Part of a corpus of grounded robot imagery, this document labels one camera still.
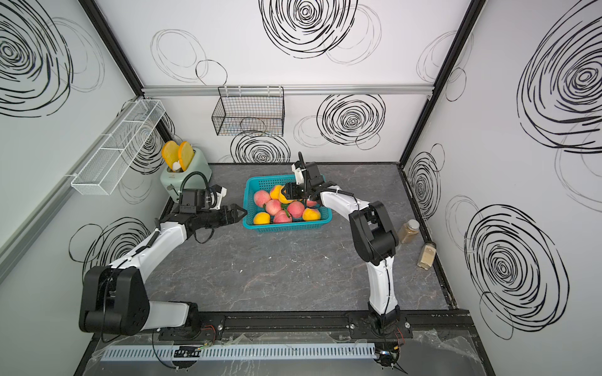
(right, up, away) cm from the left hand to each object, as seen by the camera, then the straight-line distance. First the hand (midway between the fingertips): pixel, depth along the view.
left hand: (238, 214), depth 86 cm
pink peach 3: (+21, +1, +9) cm, 23 cm away
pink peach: (+6, +5, +12) cm, 15 cm away
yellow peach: (+13, +7, +14) cm, 20 cm away
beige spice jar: (+70, -15, -1) cm, 72 cm away
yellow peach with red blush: (+16, +5, +7) cm, 18 cm away
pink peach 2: (+12, +2, +10) cm, 16 cm away
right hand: (+18, +9, +9) cm, 22 cm away
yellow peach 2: (+8, -3, +7) cm, 11 cm away
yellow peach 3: (+27, -1, +7) cm, 28 cm away
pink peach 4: (+16, -2, +7) cm, 18 cm away
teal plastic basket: (+2, +1, +9) cm, 10 cm away
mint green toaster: (-9, +14, -14) cm, 22 cm away
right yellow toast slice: (-25, +24, +11) cm, 36 cm away
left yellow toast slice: (-30, +25, +8) cm, 40 cm away
